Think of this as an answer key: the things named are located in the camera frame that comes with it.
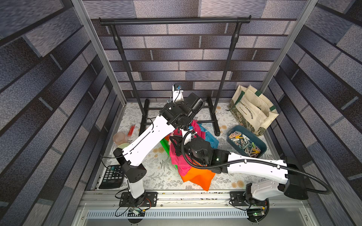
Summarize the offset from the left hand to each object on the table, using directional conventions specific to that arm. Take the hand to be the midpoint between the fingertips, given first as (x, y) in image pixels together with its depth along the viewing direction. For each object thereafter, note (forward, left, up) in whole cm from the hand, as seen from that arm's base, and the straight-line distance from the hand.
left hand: (175, 102), depth 69 cm
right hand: (-15, +2, -9) cm, 17 cm away
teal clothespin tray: (-2, -46, -35) cm, 58 cm away
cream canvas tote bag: (+14, -48, -17) cm, 53 cm away
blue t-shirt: (+3, -24, -39) cm, 45 cm away
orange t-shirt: (-28, -15, -29) cm, 43 cm away
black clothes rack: (+32, +28, -36) cm, 56 cm away
